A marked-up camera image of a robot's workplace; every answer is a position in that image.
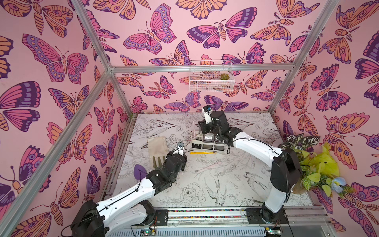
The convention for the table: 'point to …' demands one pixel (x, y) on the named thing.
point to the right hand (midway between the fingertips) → (202, 119)
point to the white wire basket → (211, 75)
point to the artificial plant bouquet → (320, 170)
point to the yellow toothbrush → (203, 152)
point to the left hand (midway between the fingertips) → (181, 151)
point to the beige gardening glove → (158, 150)
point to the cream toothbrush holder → (207, 141)
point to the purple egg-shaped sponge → (139, 172)
